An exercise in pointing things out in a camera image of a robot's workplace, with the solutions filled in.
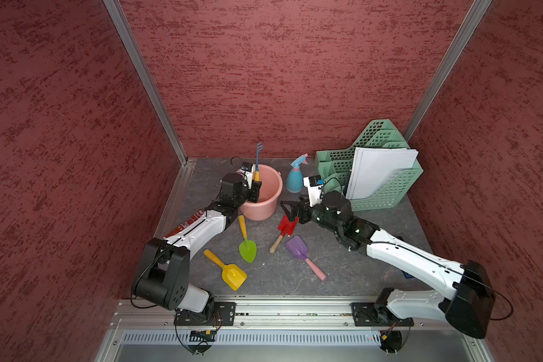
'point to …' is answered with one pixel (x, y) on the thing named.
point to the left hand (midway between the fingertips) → (256, 185)
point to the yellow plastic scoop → (233, 276)
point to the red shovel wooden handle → (286, 227)
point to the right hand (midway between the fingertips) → (289, 204)
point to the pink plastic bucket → (271, 184)
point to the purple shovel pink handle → (297, 244)
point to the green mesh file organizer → (335, 166)
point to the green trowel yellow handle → (247, 249)
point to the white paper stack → (373, 168)
